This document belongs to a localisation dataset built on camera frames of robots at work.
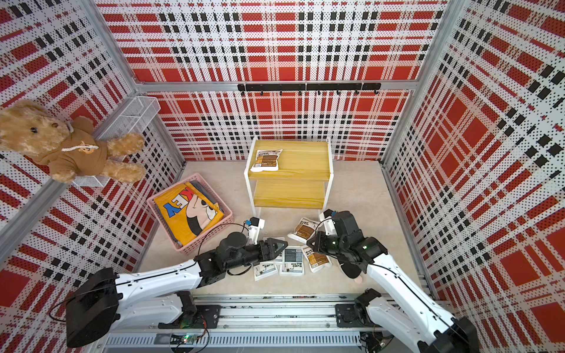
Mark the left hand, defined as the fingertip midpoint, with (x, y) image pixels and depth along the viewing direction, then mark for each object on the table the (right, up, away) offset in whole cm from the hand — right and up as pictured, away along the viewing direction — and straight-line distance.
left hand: (286, 245), depth 76 cm
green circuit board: (-31, -28, -6) cm, 42 cm away
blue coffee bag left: (-8, -12, +8) cm, 17 cm away
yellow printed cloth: (-42, +10, +16) cm, 46 cm away
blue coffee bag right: (+2, -9, +10) cm, 14 cm away
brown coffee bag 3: (+11, -9, +8) cm, 17 cm away
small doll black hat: (+23, -10, +3) cm, 25 cm away
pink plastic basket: (-26, +9, +18) cm, 32 cm away
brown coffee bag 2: (+7, +5, +5) cm, 9 cm away
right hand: (+9, +1, 0) cm, 9 cm away
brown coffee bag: (-6, +29, -3) cm, 30 cm away
